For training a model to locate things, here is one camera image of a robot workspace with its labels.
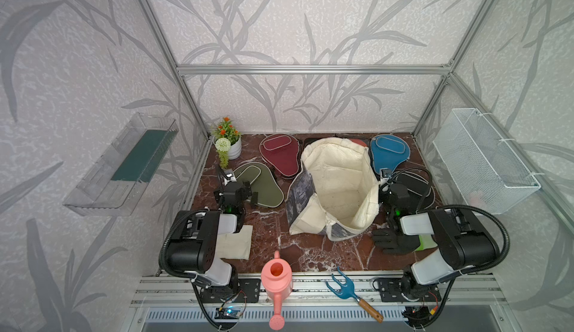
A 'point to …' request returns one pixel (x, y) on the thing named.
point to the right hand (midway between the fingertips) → (379, 179)
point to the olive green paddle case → (262, 182)
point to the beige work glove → (235, 246)
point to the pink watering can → (276, 277)
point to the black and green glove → (394, 243)
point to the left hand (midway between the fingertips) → (232, 182)
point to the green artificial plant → (225, 135)
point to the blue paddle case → (389, 152)
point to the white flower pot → (235, 149)
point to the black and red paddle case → (306, 139)
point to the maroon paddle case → (281, 151)
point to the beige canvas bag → (335, 191)
